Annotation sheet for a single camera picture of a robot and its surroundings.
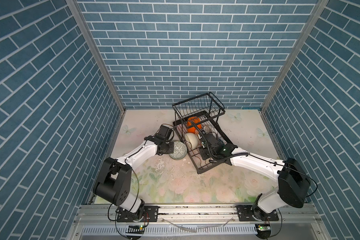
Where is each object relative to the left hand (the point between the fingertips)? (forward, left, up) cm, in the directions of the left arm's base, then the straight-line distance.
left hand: (170, 148), depth 90 cm
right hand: (-2, -18, +5) cm, 19 cm away
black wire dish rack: (+22, -24, +13) cm, 35 cm away
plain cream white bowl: (+3, -13, +5) cm, 14 cm away
